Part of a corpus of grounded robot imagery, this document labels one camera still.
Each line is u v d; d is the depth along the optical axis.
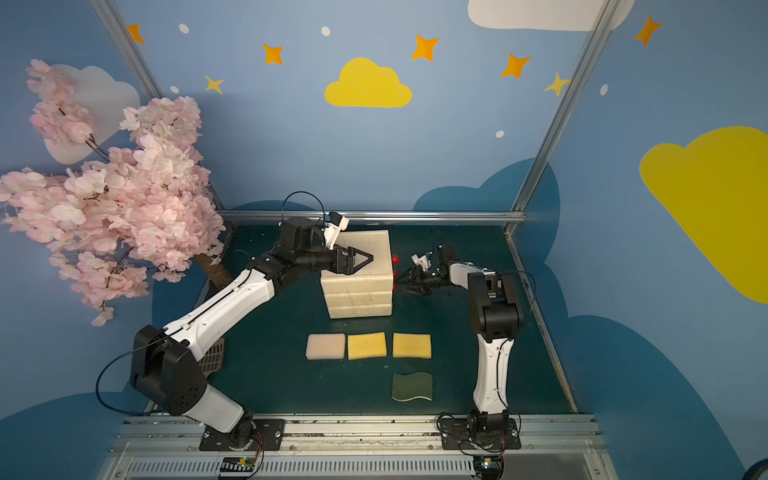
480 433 0.68
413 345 0.88
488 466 0.73
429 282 0.92
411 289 0.94
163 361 0.42
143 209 0.54
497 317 0.57
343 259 0.69
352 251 0.69
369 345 0.88
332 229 0.72
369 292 0.84
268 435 0.74
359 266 0.72
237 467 0.73
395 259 0.86
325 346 0.89
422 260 0.98
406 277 0.93
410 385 0.82
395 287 0.84
